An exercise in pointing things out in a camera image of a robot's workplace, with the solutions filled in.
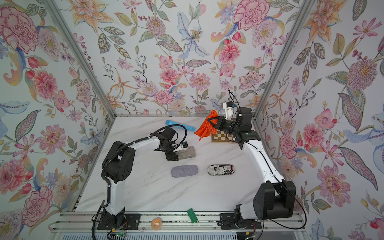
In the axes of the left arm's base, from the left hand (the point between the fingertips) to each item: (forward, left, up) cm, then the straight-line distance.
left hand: (178, 151), depth 98 cm
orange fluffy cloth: (-3, -16, +27) cm, 32 cm away
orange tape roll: (-40, +9, -1) cm, 41 cm away
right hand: (+3, -17, +29) cm, 34 cm away
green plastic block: (-37, -8, 0) cm, 38 cm away
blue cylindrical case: (+25, +8, 0) cm, 27 cm away
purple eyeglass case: (-14, -4, +2) cm, 14 cm away
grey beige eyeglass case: (-2, -8, +2) cm, 8 cm away
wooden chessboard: (+13, -29, -1) cm, 32 cm away
